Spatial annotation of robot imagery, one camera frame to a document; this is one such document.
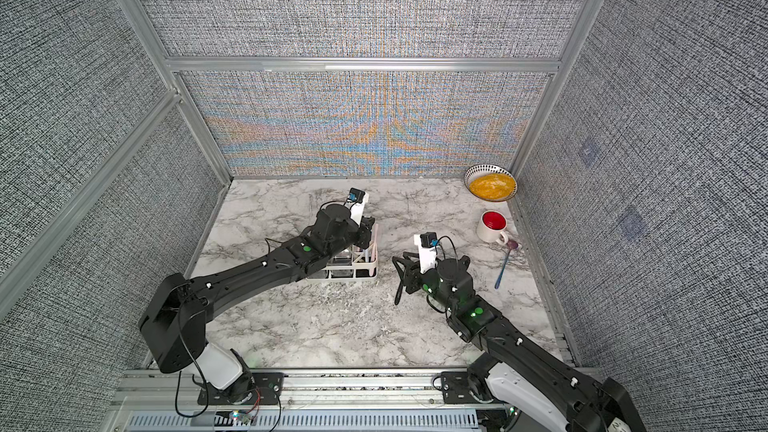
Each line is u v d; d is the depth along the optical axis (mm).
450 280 568
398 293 897
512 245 1003
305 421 701
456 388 734
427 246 653
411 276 663
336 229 618
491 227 974
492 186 1093
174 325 431
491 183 1093
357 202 689
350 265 856
